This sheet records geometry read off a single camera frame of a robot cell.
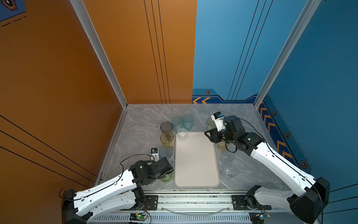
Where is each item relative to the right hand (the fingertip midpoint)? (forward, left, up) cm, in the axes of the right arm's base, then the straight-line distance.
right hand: (207, 131), depth 76 cm
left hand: (-16, +26, -13) cm, 33 cm away
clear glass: (+12, +15, -20) cm, 27 cm away
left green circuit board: (-36, +38, -23) cm, 57 cm away
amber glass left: (+5, +25, -15) cm, 29 cm away
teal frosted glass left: (+18, +18, -14) cm, 29 cm away
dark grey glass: (+10, +25, -9) cm, 28 cm away
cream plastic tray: (-9, +6, -20) cm, 23 cm away
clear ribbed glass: (-13, -15, -23) cm, 30 cm away
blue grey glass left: (-5, +24, -14) cm, 28 cm away
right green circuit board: (-37, -24, -24) cm, 50 cm away
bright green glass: (-18, +23, -22) cm, 36 cm away
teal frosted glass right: (+17, +11, -12) cm, 24 cm away
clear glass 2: (-5, -14, -19) cm, 25 cm away
